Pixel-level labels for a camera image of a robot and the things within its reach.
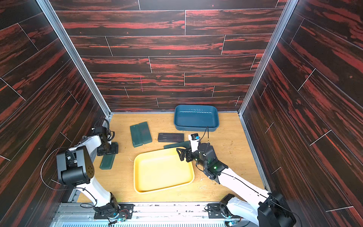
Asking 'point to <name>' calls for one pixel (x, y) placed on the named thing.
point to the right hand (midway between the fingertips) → (186, 145)
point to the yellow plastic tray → (158, 170)
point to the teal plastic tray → (196, 117)
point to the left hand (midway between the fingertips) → (112, 151)
